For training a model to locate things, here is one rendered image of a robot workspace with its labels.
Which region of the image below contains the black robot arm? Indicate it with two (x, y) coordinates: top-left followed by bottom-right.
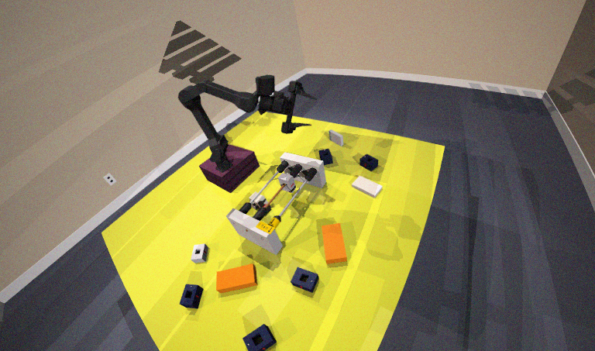
(178, 75), (289, 173)

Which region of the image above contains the white flat rectangular block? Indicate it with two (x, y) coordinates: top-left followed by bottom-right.
(352, 176), (383, 198)

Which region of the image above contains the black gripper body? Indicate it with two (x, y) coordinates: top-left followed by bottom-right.
(270, 81), (302, 134)

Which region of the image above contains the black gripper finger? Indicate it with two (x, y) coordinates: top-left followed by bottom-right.
(288, 123), (311, 131)
(295, 85), (317, 99)

